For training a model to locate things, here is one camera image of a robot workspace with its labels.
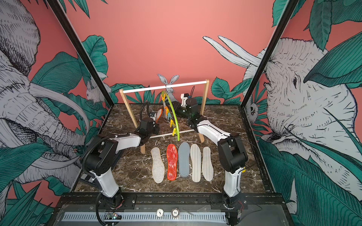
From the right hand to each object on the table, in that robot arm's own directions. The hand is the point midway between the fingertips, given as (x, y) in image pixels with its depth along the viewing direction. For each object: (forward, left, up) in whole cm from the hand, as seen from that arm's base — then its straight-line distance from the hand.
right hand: (166, 104), depth 82 cm
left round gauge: (-51, +1, -28) cm, 58 cm away
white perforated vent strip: (-53, +9, -28) cm, 61 cm away
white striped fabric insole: (-17, -18, -29) cm, 38 cm away
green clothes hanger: (-13, -6, +6) cm, 16 cm away
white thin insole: (-28, -25, -29) cm, 48 cm away
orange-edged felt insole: (-20, -3, -28) cm, 34 cm away
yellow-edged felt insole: (-28, +5, -28) cm, 40 cm away
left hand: (+2, +9, -19) cm, 21 cm away
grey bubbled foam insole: (-17, -10, -29) cm, 35 cm away
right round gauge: (-51, -7, -22) cm, 56 cm away
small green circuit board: (-53, +25, -28) cm, 64 cm away
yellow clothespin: (-12, -4, -2) cm, 13 cm away
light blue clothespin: (-6, -2, -4) cm, 7 cm away
